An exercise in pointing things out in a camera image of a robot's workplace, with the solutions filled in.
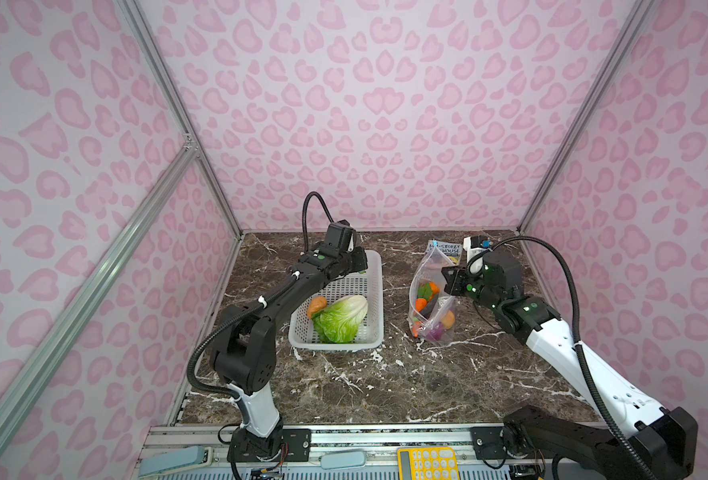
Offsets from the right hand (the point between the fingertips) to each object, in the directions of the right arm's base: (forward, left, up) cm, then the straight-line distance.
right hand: (443, 267), depth 76 cm
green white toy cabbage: (-7, +27, -17) cm, 33 cm away
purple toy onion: (-8, -1, -20) cm, 22 cm away
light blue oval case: (-39, +25, -26) cm, 53 cm away
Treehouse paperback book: (+2, 0, +3) cm, 4 cm away
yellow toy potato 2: (-3, -5, -22) cm, 23 cm away
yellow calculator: (-39, +5, -24) cm, 46 cm away
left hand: (+10, +19, -7) cm, 23 cm away
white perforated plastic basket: (+12, +20, -25) cm, 34 cm away
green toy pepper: (+6, +1, -20) cm, 21 cm away
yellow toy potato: (0, +35, -20) cm, 40 cm away
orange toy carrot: (+1, +3, -20) cm, 20 cm away
